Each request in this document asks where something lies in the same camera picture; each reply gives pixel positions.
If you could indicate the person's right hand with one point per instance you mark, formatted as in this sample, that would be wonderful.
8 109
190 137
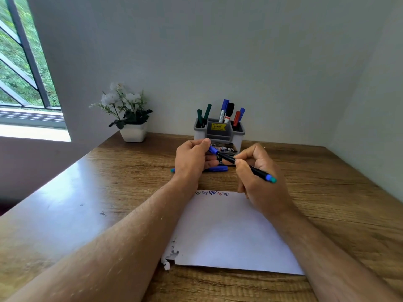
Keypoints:
267 194

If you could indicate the person's left hand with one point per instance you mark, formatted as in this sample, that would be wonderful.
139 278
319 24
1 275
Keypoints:
190 163

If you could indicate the blue capped black marker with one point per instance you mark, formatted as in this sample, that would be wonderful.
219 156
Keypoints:
217 168
241 113
259 173

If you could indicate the pile of assorted markers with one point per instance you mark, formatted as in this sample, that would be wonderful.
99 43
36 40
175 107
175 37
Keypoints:
219 160

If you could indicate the green capped black marker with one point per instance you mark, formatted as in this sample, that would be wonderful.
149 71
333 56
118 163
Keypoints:
199 117
207 111

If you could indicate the white paper sheet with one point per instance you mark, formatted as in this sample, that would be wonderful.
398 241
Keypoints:
226 232

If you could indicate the blue capped white label marker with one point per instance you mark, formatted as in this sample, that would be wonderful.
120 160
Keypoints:
224 106

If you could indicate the white barrel black cap marker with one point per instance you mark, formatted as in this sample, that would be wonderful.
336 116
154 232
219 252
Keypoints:
230 109

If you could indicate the person's left forearm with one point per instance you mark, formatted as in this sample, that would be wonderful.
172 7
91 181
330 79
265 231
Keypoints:
119 242

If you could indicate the person's right forearm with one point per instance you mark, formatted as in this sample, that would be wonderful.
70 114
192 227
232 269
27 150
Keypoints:
321 257

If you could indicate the grey white desk organizer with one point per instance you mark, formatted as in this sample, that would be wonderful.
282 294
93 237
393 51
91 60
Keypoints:
237 136

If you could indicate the white square flower pot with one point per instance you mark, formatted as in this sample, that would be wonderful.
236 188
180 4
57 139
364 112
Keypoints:
133 133

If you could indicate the artificial white flower plant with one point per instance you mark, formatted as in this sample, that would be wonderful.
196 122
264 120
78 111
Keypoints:
129 106

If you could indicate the window with dark bars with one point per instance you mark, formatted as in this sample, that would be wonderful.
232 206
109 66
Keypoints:
31 117

